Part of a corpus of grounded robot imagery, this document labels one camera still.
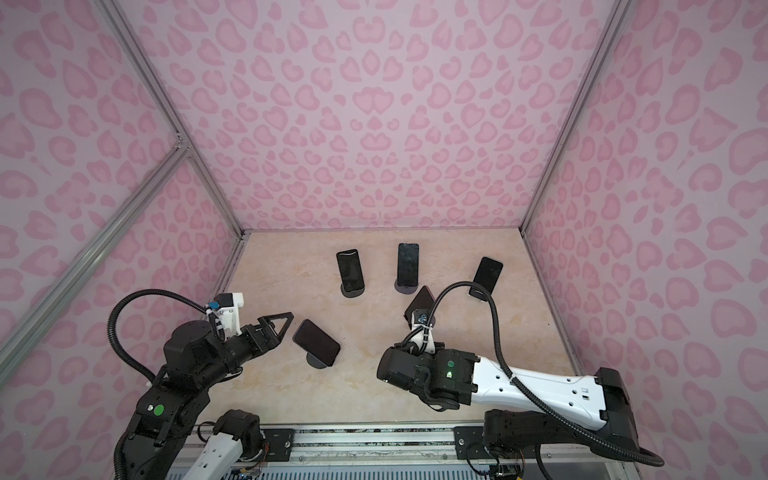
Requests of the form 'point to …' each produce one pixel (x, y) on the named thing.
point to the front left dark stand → (313, 361)
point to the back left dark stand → (351, 294)
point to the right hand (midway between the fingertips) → (409, 351)
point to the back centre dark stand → (404, 289)
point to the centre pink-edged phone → (424, 301)
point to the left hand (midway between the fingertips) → (283, 316)
